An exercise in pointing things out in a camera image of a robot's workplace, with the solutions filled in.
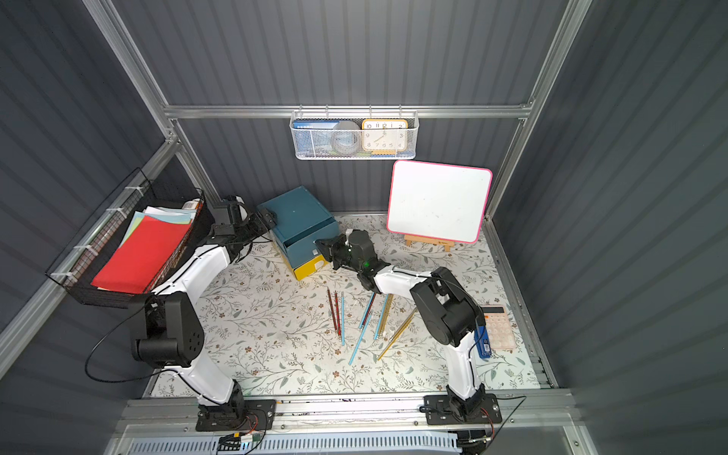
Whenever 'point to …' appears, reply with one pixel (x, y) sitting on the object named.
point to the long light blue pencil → (360, 341)
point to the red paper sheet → (143, 255)
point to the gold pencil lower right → (395, 336)
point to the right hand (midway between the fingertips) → (319, 237)
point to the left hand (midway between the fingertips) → (262, 218)
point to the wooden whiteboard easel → (428, 241)
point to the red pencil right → (339, 331)
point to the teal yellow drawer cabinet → (301, 220)
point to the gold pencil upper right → (414, 310)
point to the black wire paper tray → (77, 271)
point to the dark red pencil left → (332, 309)
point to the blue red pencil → (369, 308)
